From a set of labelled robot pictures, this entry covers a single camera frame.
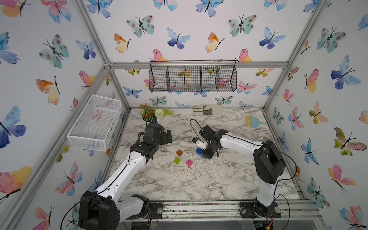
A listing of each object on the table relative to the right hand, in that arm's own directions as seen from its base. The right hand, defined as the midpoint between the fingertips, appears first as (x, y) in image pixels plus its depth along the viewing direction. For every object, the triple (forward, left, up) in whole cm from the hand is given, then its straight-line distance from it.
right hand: (206, 152), depth 90 cm
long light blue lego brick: (+1, +4, -2) cm, 5 cm away
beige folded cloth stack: (+41, -3, -4) cm, 41 cm away
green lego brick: (-5, +18, -4) cm, 19 cm away
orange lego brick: (0, +17, -3) cm, 18 cm away
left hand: (+4, +25, +14) cm, 29 cm away
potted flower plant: (+20, +37, +10) cm, 43 cm away
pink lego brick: (-6, +10, -4) cm, 13 cm away
